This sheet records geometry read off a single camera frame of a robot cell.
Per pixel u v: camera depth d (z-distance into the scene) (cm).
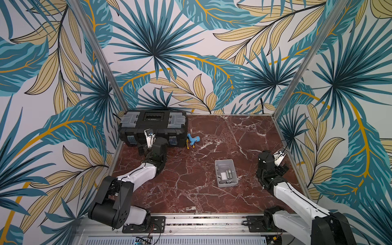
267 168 64
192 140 103
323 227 40
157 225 74
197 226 74
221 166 93
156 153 68
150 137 73
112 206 42
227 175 88
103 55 86
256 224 73
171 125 91
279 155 69
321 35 78
